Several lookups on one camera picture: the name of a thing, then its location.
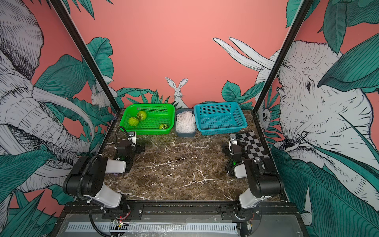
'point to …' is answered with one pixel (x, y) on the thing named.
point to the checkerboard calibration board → (254, 149)
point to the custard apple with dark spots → (164, 126)
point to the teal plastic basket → (219, 118)
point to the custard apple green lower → (133, 121)
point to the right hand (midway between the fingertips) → (232, 139)
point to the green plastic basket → (148, 119)
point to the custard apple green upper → (141, 115)
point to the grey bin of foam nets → (185, 123)
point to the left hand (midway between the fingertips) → (136, 137)
